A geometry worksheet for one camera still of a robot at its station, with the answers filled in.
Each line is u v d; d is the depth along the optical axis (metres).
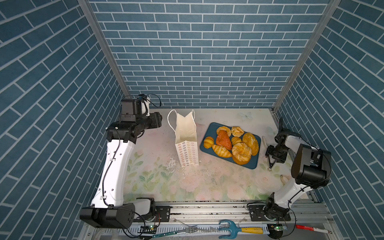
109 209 0.36
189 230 0.68
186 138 0.97
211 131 1.08
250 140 0.96
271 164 0.89
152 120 0.61
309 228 0.69
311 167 0.49
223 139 0.96
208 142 0.97
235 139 0.97
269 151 0.86
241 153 0.89
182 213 0.75
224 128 1.05
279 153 0.80
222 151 0.92
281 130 0.82
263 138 1.02
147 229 0.72
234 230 0.68
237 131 1.01
